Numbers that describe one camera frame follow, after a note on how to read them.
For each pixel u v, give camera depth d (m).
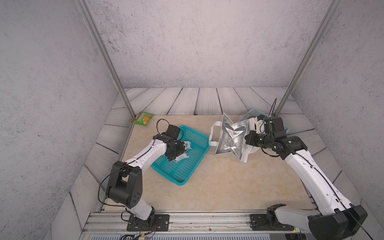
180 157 0.93
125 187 0.44
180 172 0.91
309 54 0.86
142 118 1.15
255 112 1.15
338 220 0.36
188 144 0.99
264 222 0.71
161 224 0.73
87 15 0.72
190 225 0.73
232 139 1.02
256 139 0.66
